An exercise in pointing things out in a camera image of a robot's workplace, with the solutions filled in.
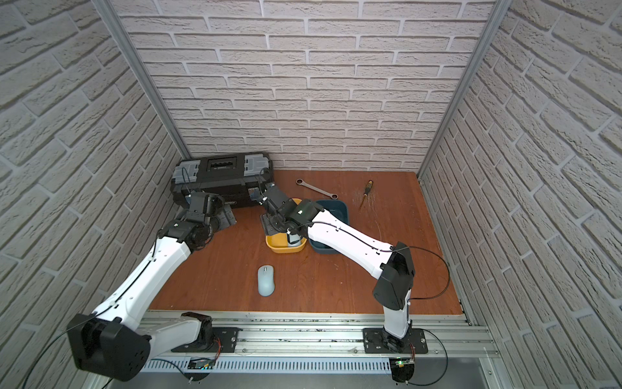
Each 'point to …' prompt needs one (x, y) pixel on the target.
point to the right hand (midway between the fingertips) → (278, 217)
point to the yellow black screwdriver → (368, 189)
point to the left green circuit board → (202, 363)
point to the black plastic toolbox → (229, 176)
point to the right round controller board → (402, 368)
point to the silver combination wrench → (300, 181)
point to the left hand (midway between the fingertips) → (222, 212)
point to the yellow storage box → (278, 242)
